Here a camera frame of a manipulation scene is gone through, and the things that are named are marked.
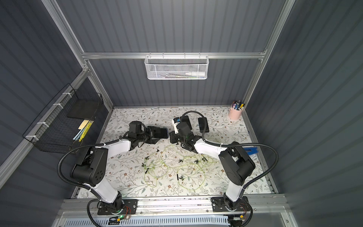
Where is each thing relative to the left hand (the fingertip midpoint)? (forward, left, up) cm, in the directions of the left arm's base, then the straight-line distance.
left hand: (163, 131), depth 90 cm
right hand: (-2, -5, +1) cm, 6 cm away
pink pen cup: (+19, -52, -3) cm, 56 cm away
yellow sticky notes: (-4, +42, +14) cm, 44 cm away
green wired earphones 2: (-19, +4, -12) cm, 23 cm away
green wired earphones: (-24, -18, -13) cm, 32 cm away
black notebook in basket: (+6, +46, +14) cm, 48 cm away
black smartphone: (+14, -27, -12) cm, 32 cm away
